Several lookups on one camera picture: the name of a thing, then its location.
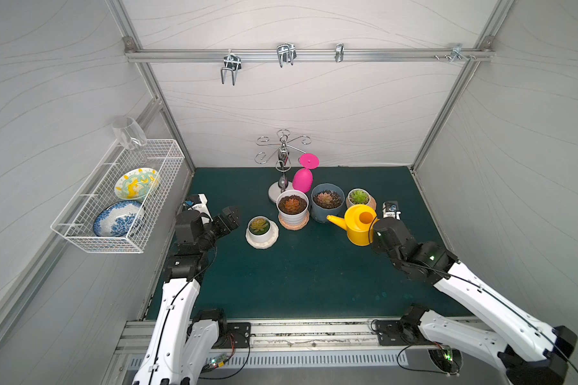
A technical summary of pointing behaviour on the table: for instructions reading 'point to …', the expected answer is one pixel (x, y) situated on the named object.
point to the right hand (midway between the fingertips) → (385, 227)
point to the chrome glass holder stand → (284, 164)
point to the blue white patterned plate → (116, 218)
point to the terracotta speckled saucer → (295, 228)
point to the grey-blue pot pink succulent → (327, 200)
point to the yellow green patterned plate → (137, 184)
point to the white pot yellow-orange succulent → (259, 229)
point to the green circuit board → (218, 361)
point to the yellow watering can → (358, 222)
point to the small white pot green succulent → (358, 196)
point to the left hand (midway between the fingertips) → (229, 212)
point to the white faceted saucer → (263, 245)
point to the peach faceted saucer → (372, 203)
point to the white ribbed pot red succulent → (293, 205)
